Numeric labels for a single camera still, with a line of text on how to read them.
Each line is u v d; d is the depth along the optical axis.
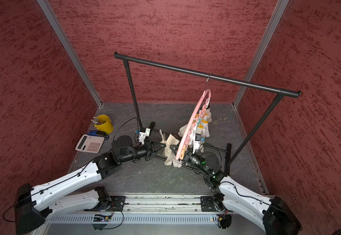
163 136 0.67
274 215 0.41
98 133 0.97
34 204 0.39
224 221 0.74
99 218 0.72
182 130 0.76
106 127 0.95
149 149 0.58
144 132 0.65
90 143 0.95
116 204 0.74
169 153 0.66
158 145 0.64
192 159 0.62
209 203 0.74
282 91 0.42
